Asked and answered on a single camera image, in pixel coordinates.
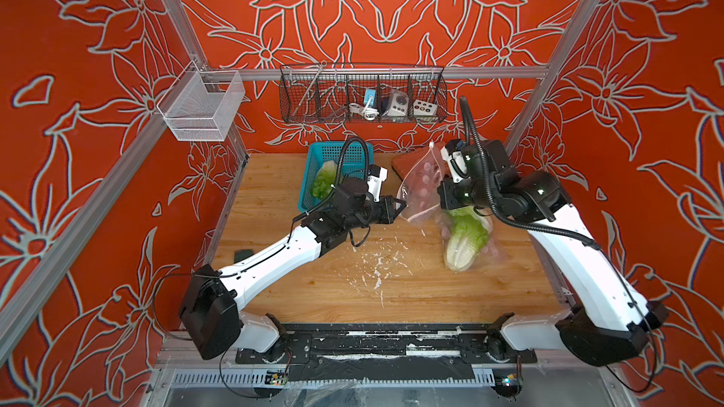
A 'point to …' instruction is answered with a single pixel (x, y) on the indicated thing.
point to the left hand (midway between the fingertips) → (408, 202)
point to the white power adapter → (399, 104)
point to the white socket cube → (422, 107)
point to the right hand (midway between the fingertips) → (432, 188)
